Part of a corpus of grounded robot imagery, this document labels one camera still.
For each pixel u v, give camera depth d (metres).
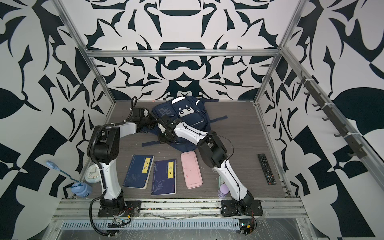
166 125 0.77
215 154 0.61
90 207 0.69
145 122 0.89
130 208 0.73
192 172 0.84
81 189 0.73
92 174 0.83
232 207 0.75
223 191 0.71
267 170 0.85
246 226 0.71
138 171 0.85
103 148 0.55
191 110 1.09
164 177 0.83
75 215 0.74
